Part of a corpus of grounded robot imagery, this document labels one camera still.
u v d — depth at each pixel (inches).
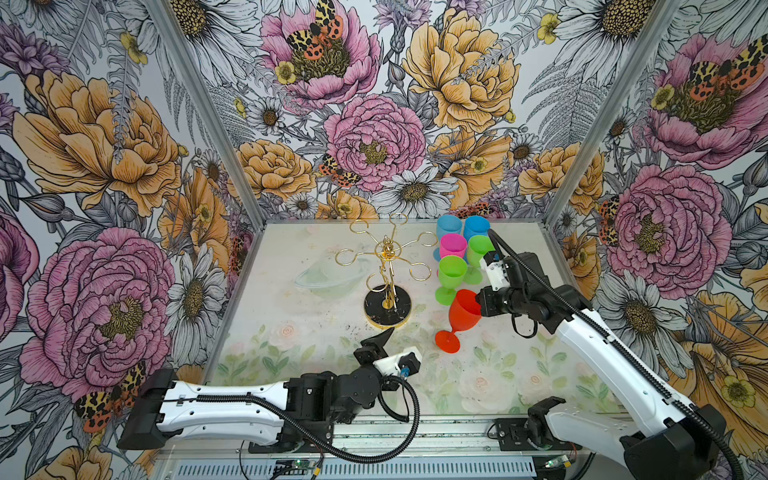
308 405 20.5
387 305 37.3
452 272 37.1
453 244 37.3
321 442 18.3
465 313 28.5
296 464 27.8
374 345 23.6
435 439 29.8
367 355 23.5
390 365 22.9
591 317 19.3
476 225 39.7
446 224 41.1
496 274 27.8
